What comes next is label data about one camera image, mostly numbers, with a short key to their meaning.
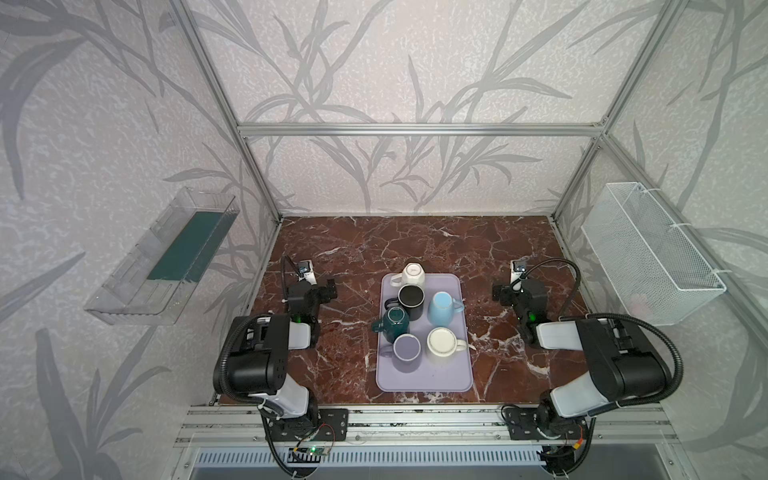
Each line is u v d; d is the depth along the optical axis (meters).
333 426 0.72
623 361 0.45
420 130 0.97
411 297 0.87
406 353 0.77
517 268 0.81
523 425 0.73
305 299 0.71
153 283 0.63
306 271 0.81
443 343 0.81
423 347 0.81
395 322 0.80
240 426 0.75
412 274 0.91
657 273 0.63
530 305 0.72
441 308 0.85
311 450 0.71
